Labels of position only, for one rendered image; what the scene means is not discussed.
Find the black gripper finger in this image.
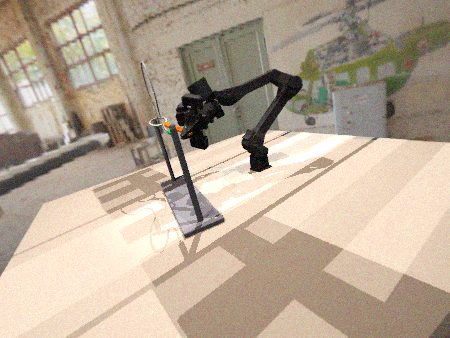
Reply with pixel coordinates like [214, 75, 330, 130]
[181, 129, 203, 140]
[180, 113, 201, 137]

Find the orange handle with grey tip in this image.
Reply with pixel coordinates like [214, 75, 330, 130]
[149, 117, 193, 136]

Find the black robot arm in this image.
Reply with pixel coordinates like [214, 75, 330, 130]
[176, 69, 303, 172]

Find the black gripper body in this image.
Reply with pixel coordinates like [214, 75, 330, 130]
[181, 93, 214, 150]

